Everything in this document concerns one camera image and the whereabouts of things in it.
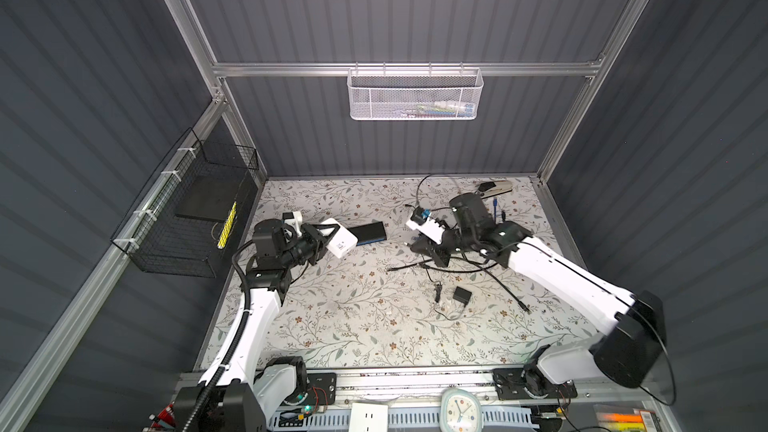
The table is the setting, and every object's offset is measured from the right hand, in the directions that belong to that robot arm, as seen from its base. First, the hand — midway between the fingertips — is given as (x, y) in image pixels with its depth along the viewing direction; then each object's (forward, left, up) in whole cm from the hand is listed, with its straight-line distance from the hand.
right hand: (417, 247), depth 75 cm
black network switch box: (+19, +15, -21) cm, 32 cm away
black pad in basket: (+9, +53, +10) cm, 54 cm away
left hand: (+4, +20, +3) cm, 21 cm away
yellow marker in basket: (+1, +46, +9) cm, 47 cm away
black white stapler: (+37, -30, -19) cm, 51 cm away
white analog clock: (-33, -9, -19) cm, 39 cm away
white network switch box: (0, +18, +3) cm, 18 cm away
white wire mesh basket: (+75, -3, 0) cm, 75 cm away
